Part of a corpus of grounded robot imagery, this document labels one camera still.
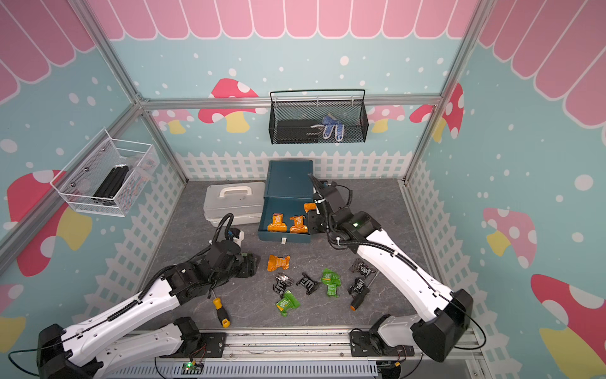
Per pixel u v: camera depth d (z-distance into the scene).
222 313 0.80
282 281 0.87
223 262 0.57
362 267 0.89
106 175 0.73
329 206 0.52
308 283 0.85
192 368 0.73
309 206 0.73
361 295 0.83
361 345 0.74
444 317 0.38
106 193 0.67
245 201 0.97
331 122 0.89
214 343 0.74
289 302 0.82
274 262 0.92
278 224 0.85
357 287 0.84
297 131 0.85
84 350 0.41
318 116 0.94
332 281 0.85
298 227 0.85
